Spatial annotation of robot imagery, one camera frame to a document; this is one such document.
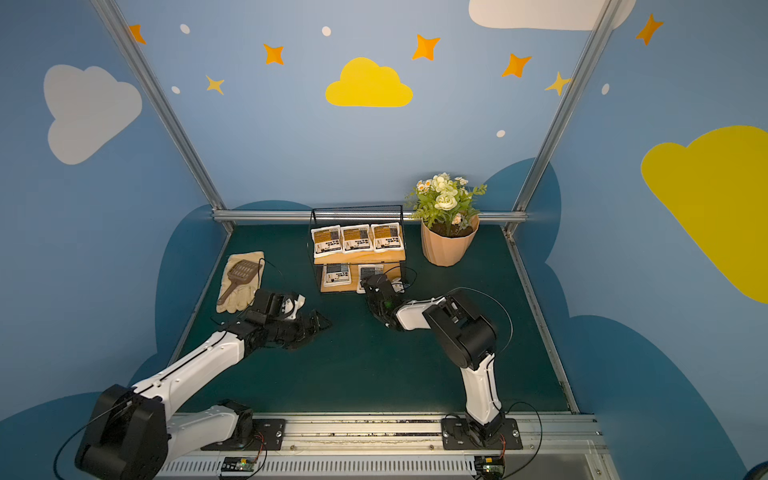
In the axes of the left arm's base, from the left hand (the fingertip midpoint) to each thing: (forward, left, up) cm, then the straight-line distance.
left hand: (324, 327), depth 84 cm
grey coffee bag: (+25, -10, -7) cm, 28 cm away
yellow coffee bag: (+26, +2, +8) cm, 27 cm away
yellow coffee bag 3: (+27, -17, +9) cm, 33 cm away
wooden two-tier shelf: (+36, -5, +10) cm, 37 cm away
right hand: (+18, -10, -4) cm, 21 cm away
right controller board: (-31, -44, -11) cm, 55 cm away
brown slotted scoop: (+23, +34, -7) cm, 42 cm away
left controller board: (-32, +18, -10) cm, 38 cm away
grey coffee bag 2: (+24, +1, -7) cm, 25 cm away
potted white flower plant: (+29, -35, +20) cm, 50 cm away
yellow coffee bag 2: (+27, -7, +8) cm, 29 cm away
